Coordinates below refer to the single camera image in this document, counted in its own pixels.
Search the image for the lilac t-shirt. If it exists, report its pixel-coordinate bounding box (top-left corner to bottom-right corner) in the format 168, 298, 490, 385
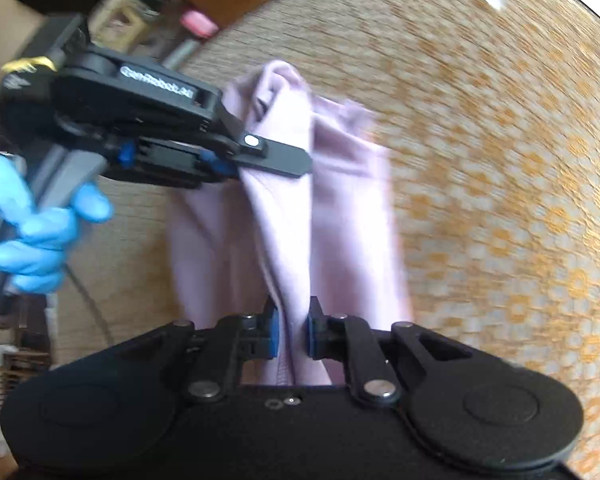
166, 61, 412, 386

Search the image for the blue gloved left hand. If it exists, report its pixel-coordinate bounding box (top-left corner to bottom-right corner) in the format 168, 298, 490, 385
0, 155, 114, 295

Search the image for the grey cable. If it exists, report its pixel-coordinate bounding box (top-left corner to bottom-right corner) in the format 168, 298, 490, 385
61, 259, 117, 348

